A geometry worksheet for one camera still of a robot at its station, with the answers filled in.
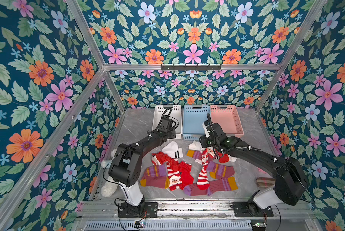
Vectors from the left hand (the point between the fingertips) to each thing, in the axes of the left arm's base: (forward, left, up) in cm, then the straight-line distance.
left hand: (173, 130), depth 95 cm
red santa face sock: (-18, -32, -10) cm, 38 cm away
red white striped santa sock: (-33, -16, -8) cm, 37 cm away
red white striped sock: (-27, +1, -8) cm, 28 cm away
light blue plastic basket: (+18, -17, -9) cm, 26 cm away
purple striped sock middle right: (-27, -25, -8) cm, 38 cm away
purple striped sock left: (-27, +12, -8) cm, 31 cm away
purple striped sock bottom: (-35, -26, -9) cm, 45 cm away
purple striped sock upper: (-16, -15, -8) cm, 23 cm away
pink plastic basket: (+15, -44, -10) cm, 48 cm away
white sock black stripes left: (-9, +2, -9) cm, 13 cm away
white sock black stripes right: (-9, -15, -8) cm, 19 cm away
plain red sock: (-24, -6, -8) cm, 26 cm away
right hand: (-10, -19, +6) cm, 22 cm away
